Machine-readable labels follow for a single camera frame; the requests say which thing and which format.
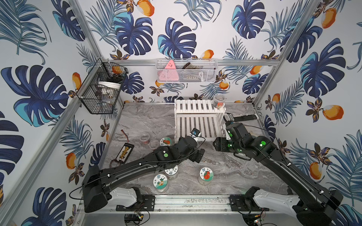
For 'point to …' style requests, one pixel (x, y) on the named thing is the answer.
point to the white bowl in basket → (110, 84)
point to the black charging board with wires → (124, 154)
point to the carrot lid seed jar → (160, 181)
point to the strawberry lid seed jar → (206, 175)
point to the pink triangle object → (169, 73)
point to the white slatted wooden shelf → (200, 114)
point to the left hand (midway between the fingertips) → (198, 144)
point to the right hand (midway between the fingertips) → (219, 142)
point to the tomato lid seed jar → (166, 141)
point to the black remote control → (228, 117)
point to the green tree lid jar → (171, 173)
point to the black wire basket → (100, 92)
